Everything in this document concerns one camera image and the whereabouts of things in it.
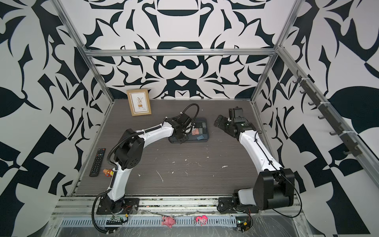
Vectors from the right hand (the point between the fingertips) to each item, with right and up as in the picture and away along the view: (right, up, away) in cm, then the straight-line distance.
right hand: (220, 121), depth 86 cm
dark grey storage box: (-11, -8, +16) cm, 21 cm away
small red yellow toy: (-62, -28, -4) cm, 68 cm away
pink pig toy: (-27, -45, -17) cm, 55 cm away
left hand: (-23, -8, +12) cm, 27 cm away
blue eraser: (-11, -11, +13) cm, 20 cm away
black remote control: (-72, -22, +4) cm, 75 cm away
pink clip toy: (-12, -45, -16) cm, 49 cm away
